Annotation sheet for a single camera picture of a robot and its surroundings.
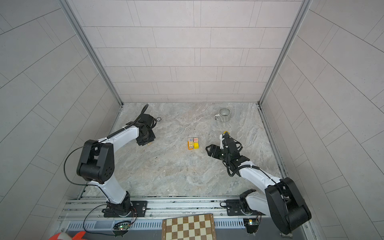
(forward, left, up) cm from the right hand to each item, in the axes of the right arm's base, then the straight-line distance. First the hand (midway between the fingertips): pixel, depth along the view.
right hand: (209, 150), depth 86 cm
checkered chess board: (-35, +8, -3) cm, 36 cm away
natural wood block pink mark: (+8, +8, -1) cm, 11 cm away
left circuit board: (-33, +42, -2) cm, 53 cm away
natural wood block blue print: (+8, +11, -1) cm, 14 cm away
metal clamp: (-40, -30, -4) cm, 50 cm away
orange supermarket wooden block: (+4, +11, -1) cm, 12 cm away
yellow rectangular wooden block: (+15, -13, -4) cm, 20 cm away
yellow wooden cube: (+5, +8, -3) cm, 9 cm away
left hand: (+12, +34, -1) cm, 36 cm away
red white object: (-35, +62, +3) cm, 72 cm away
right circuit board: (-36, -16, -7) cm, 40 cm away
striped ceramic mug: (+29, -14, -4) cm, 32 cm away
